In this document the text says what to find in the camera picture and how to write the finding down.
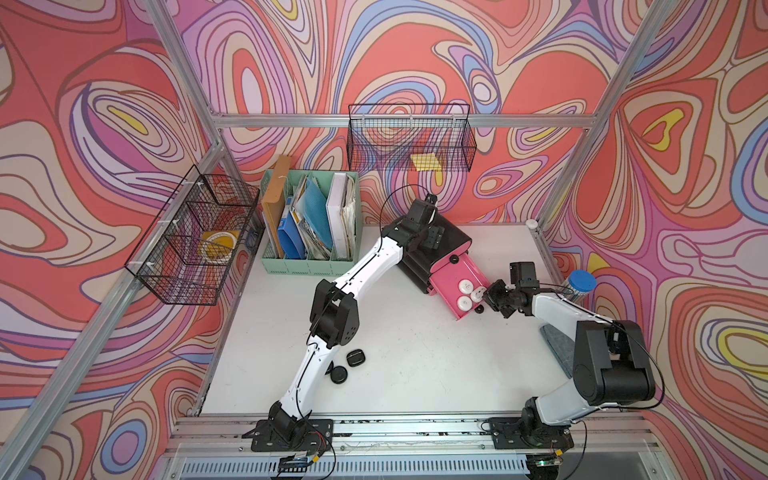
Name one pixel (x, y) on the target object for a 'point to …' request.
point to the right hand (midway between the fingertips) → (483, 301)
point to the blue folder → (291, 239)
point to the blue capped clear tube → (579, 284)
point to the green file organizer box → (312, 266)
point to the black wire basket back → (385, 136)
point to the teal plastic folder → (313, 202)
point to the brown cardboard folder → (274, 201)
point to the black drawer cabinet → (417, 263)
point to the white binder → (335, 207)
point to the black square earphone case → (355, 358)
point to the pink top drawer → (450, 255)
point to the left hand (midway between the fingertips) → (431, 229)
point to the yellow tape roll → (217, 246)
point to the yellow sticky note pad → (426, 162)
